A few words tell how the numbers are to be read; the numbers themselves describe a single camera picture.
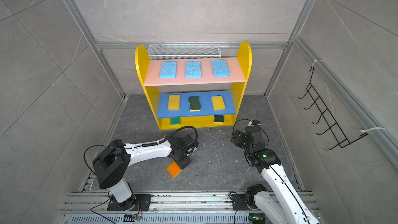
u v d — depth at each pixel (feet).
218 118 3.32
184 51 3.20
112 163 1.55
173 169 2.73
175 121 3.30
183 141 2.29
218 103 3.14
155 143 1.85
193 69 2.45
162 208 2.40
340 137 2.00
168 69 2.44
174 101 3.13
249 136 1.88
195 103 3.12
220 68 2.45
